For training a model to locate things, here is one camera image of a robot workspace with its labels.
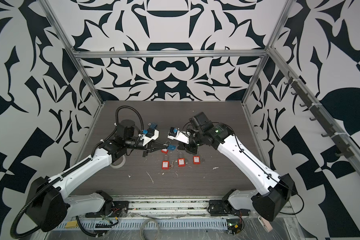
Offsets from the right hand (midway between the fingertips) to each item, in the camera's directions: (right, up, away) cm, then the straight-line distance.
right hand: (180, 143), depth 71 cm
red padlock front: (-9, -15, +16) cm, 24 cm away
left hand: (-6, 0, 0) cm, 6 cm away
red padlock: (-9, -9, +22) cm, 26 cm away
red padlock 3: (+10, -13, +18) cm, 25 cm away
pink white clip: (+38, -36, -2) cm, 53 cm away
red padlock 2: (0, -14, +18) cm, 23 cm away
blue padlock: (-4, -2, -1) cm, 5 cm away
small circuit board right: (+25, -39, 0) cm, 46 cm away
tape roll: (-35, -16, +17) cm, 42 cm away
